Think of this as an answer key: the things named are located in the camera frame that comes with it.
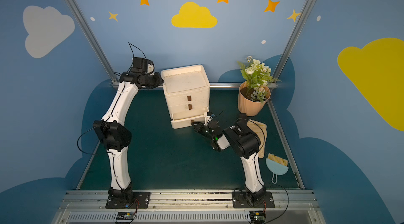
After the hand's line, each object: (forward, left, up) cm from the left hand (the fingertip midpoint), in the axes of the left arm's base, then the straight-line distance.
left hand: (164, 78), depth 89 cm
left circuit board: (-63, +12, -28) cm, 70 cm away
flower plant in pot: (+1, -55, -10) cm, 56 cm away
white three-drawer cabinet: (-6, -14, -4) cm, 15 cm away
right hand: (-16, -17, -21) cm, 31 cm away
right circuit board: (-63, -50, -30) cm, 86 cm away
